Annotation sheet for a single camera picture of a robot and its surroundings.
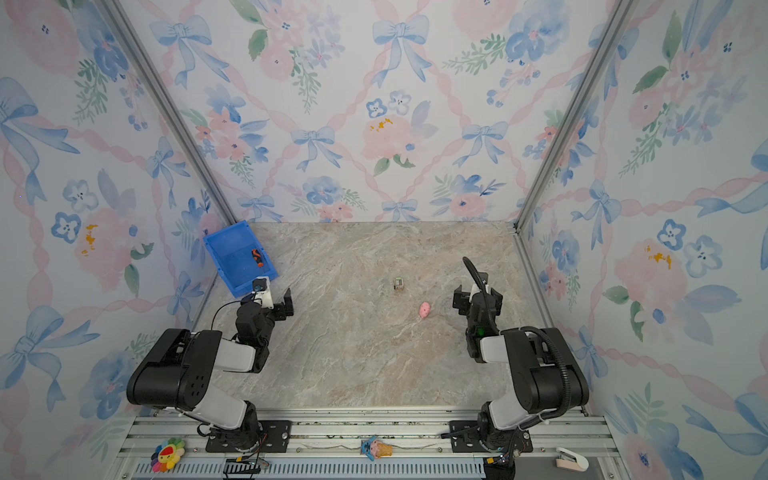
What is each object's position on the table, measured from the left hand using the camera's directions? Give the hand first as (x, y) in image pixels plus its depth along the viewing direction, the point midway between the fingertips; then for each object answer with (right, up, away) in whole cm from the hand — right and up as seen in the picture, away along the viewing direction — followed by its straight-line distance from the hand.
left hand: (274, 288), depth 91 cm
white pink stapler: (+78, -38, -22) cm, 89 cm away
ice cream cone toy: (+32, -36, -21) cm, 52 cm away
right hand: (+63, 0, +2) cm, 63 cm away
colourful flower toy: (-17, -37, -21) cm, 46 cm away
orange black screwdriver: (-13, +10, +18) cm, 24 cm away
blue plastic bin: (-20, +9, +18) cm, 28 cm away
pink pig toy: (+46, -7, +3) cm, 47 cm away
